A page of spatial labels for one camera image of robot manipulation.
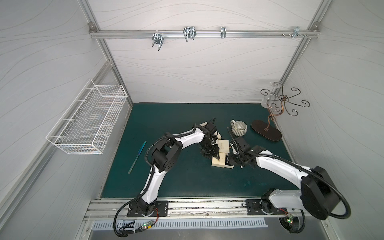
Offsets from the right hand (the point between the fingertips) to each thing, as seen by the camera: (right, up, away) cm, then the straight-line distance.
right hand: (230, 158), depth 87 cm
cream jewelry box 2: (-3, +6, +6) cm, 9 cm away
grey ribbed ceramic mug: (+10, +17, +17) cm, 26 cm away
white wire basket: (-72, +20, -18) cm, 77 cm away
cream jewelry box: (-6, -2, 0) cm, 6 cm away
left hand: (-8, 0, +2) cm, 9 cm away
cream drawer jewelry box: (-8, +15, -3) cm, 17 cm away
